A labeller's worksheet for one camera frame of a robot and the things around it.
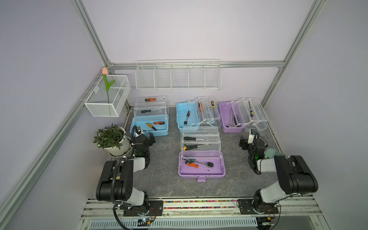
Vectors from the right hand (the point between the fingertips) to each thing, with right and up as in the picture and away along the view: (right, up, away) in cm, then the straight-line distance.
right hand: (248, 135), depth 94 cm
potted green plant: (-83, 0, -13) cm, 84 cm away
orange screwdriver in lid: (-72, +26, +15) cm, 78 cm away
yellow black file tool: (-69, +6, +14) cm, 70 cm away
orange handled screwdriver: (-63, +8, +15) cm, 65 cm away
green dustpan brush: (+14, -12, 0) cm, 18 cm away
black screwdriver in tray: (-71, +17, +15) cm, 74 cm away
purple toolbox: (-32, -13, -5) cm, 35 cm away
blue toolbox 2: (-29, +16, +11) cm, 35 cm away
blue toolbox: (-69, +14, +14) cm, 72 cm away
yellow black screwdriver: (-22, +20, +11) cm, 32 cm away
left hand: (-69, +1, -2) cm, 69 cm away
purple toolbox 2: (+1, +15, +7) cm, 17 cm away
